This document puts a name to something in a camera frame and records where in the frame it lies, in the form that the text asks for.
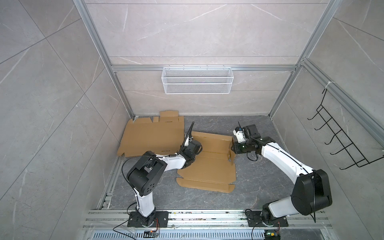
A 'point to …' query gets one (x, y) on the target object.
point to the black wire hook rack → (349, 146)
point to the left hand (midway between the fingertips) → (190, 141)
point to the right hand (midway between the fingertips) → (232, 146)
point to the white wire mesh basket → (197, 80)
